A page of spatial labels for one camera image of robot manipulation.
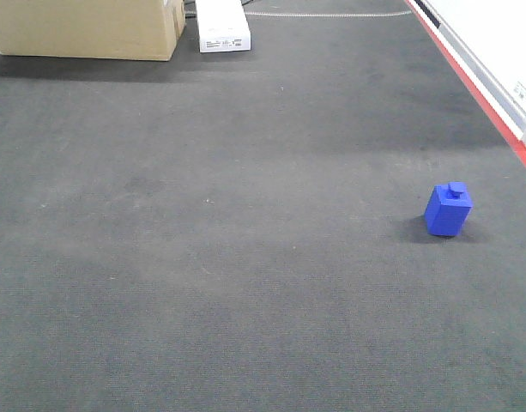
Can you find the small blue plastic box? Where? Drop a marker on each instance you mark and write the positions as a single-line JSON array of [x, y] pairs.
[[449, 214]]

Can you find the long white carton box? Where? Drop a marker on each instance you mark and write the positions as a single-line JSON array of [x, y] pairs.
[[223, 26]]

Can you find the brown cardboard box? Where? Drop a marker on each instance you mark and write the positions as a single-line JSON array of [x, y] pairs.
[[82, 26]]

